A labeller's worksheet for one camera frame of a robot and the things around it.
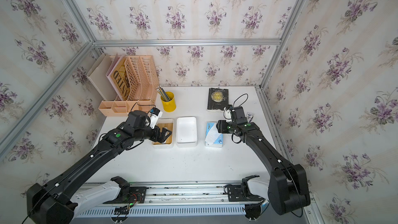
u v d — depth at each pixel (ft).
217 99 3.64
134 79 3.74
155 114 2.21
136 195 2.37
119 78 3.11
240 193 2.39
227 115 2.51
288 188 1.30
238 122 2.10
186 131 3.14
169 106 3.32
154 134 2.20
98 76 2.87
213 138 2.87
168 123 3.21
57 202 1.23
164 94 3.23
